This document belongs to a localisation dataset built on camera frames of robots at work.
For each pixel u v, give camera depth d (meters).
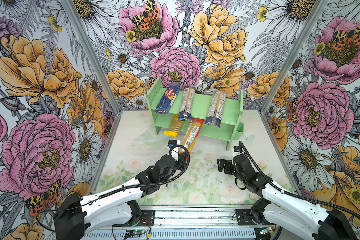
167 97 0.85
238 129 1.05
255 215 0.65
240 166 0.63
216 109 0.80
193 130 0.78
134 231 0.71
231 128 0.82
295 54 0.89
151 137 1.07
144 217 0.73
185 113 0.78
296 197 0.49
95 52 0.89
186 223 0.73
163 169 0.55
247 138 1.06
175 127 0.91
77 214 0.41
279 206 0.52
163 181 0.51
